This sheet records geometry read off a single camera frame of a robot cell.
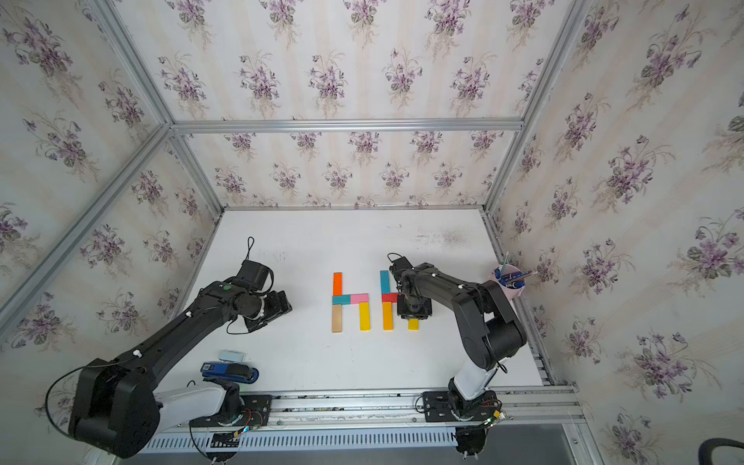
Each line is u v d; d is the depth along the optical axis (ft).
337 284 3.20
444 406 2.40
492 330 1.54
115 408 1.27
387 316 2.97
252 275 2.18
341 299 3.07
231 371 2.63
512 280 2.89
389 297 3.11
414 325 2.91
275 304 2.44
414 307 2.55
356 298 3.05
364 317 2.97
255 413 2.36
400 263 2.55
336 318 2.94
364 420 2.40
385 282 3.22
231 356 2.64
